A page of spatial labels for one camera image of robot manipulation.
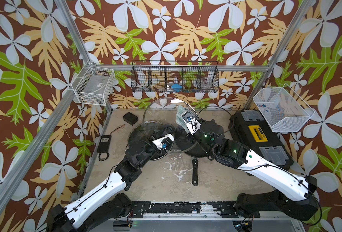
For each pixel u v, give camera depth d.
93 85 0.87
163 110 0.86
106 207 0.57
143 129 0.77
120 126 1.10
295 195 0.39
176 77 0.99
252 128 0.86
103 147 1.00
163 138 0.56
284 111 0.82
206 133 0.42
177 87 0.94
